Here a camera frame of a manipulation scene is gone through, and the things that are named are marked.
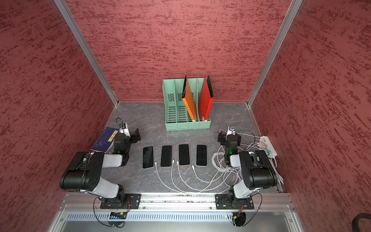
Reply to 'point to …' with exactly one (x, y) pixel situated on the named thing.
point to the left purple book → (105, 140)
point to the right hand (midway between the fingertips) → (227, 134)
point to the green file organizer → (178, 117)
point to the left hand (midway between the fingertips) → (131, 131)
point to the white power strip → (269, 146)
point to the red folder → (205, 100)
